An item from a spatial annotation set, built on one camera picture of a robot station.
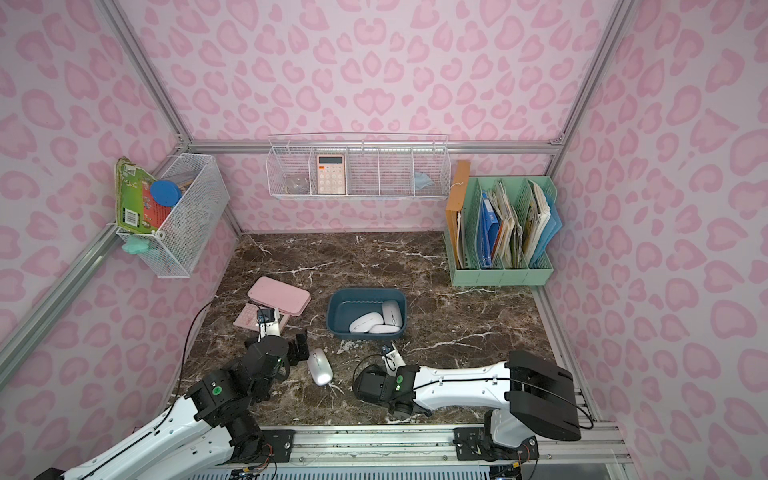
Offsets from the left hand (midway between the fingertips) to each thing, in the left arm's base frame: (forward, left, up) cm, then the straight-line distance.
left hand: (291, 328), depth 77 cm
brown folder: (+27, -43, +16) cm, 53 cm away
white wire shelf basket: (+50, -13, +14) cm, 54 cm away
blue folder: (+31, -56, +5) cm, 65 cm away
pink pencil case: (+19, +11, -17) cm, 28 cm away
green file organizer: (+30, -61, +4) cm, 68 cm away
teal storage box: (+16, -11, -14) cm, 24 cm away
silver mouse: (-5, -5, -14) cm, 16 cm away
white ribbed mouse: (+5, -24, -11) cm, 26 cm away
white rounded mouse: (+9, -17, -13) cm, 23 cm away
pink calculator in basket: (+45, -6, +14) cm, 48 cm away
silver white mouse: (+12, -26, -13) cm, 31 cm away
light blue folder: (+29, -76, +7) cm, 81 cm away
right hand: (-9, -29, -13) cm, 33 cm away
